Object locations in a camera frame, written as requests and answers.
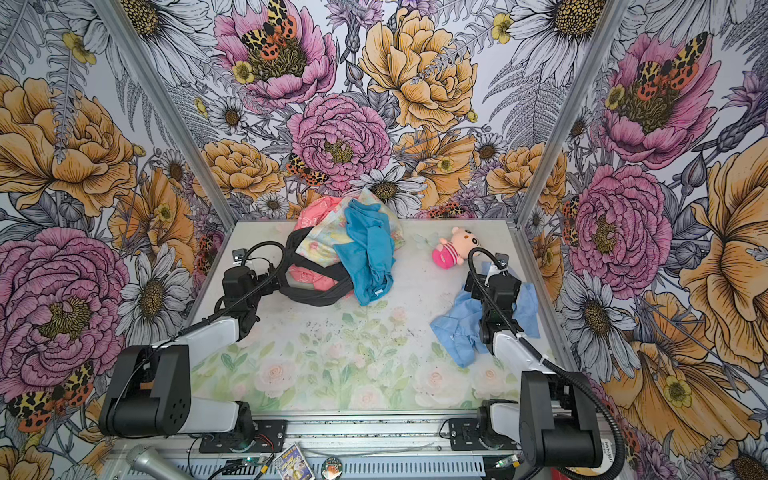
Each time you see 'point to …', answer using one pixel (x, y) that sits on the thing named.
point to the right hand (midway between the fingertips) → (489, 278)
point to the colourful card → (292, 466)
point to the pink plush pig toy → (455, 250)
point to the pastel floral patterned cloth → (319, 242)
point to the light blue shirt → (459, 323)
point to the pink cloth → (300, 276)
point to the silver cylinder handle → (150, 460)
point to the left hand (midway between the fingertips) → (258, 278)
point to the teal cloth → (370, 258)
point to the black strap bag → (314, 298)
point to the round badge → (331, 468)
